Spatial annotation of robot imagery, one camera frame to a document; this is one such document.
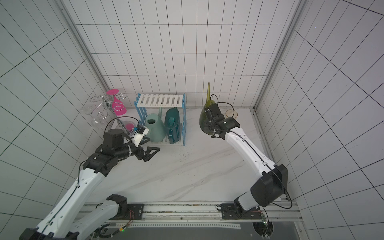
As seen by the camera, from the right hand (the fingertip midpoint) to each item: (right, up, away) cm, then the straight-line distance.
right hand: (203, 125), depth 81 cm
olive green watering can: (+1, 0, +8) cm, 8 cm away
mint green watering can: (-29, -2, +12) cm, 31 cm away
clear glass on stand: (-64, +2, +7) cm, 64 cm away
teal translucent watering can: (-18, 0, +5) cm, 18 cm away
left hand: (-26, -10, -8) cm, 29 cm away
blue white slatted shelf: (-35, +14, +5) cm, 38 cm away
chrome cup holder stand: (-57, +12, +4) cm, 58 cm away
